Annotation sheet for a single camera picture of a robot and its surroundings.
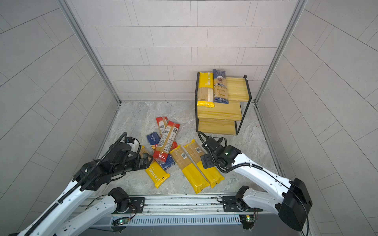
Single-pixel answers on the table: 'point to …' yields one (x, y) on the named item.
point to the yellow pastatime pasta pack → (155, 171)
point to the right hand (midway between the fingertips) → (209, 159)
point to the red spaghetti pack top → (162, 152)
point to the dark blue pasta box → (153, 139)
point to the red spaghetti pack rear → (162, 122)
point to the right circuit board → (247, 218)
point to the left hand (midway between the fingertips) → (150, 158)
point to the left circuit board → (124, 221)
